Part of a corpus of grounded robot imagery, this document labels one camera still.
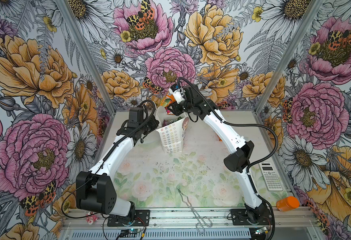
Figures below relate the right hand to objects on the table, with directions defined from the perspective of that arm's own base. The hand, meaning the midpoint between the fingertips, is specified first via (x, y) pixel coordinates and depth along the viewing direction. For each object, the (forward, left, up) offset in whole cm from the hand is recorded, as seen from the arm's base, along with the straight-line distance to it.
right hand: (172, 109), depth 83 cm
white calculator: (-29, -55, -28) cm, 68 cm away
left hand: (-6, +7, -6) cm, 11 cm away
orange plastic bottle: (-43, -53, -21) cm, 72 cm away
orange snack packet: (-1, +2, +6) cm, 7 cm away
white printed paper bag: (-9, 0, -7) cm, 12 cm away
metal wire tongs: (-50, -12, -30) cm, 60 cm away
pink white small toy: (-46, +39, -26) cm, 66 cm away
